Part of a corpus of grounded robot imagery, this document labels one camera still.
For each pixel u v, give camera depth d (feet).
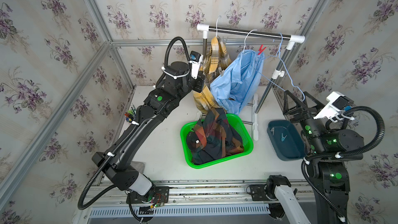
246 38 2.05
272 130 3.10
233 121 3.02
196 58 1.66
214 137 2.57
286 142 2.93
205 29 2.10
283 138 3.00
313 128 1.47
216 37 2.08
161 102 1.41
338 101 1.32
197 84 1.82
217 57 2.11
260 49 2.61
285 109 1.56
